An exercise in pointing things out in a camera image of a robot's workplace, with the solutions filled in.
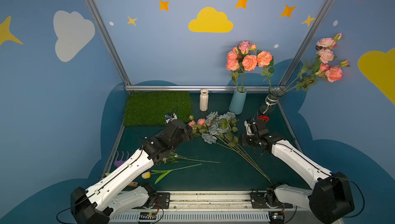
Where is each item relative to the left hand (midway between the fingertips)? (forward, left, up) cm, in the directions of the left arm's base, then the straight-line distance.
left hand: (187, 128), depth 75 cm
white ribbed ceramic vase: (+29, -9, -10) cm, 32 cm away
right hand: (+3, -32, -13) cm, 35 cm away
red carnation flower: (+21, -50, -17) cm, 57 cm away
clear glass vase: (+26, -52, -14) cm, 59 cm away
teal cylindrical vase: (+28, -31, -11) cm, 43 cm away
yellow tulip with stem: (-17, +21, -20) cm, 34 cm away
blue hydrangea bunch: (+8, -19, -12) cm, 24 cm away
